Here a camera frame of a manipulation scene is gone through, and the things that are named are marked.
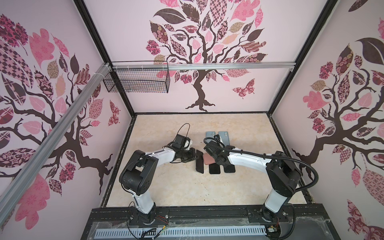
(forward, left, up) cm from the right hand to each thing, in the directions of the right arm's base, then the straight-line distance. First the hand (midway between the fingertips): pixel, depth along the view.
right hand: (223, 149), depth 91 cm
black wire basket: (+61, +65, +10) cm, 90 cm away
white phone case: (+17, +7, -7) cm, 20 cm away
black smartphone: (-10, -3, -7) cm, 12 cm away
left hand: (-4, +16, -4) cm, 17 cm away
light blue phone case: (+16, -4, -8) cm, 18 cm away
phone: (-5, +15, -6) cm, 17 cm away
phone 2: (-9, +6, -7) cm, 13 cm away
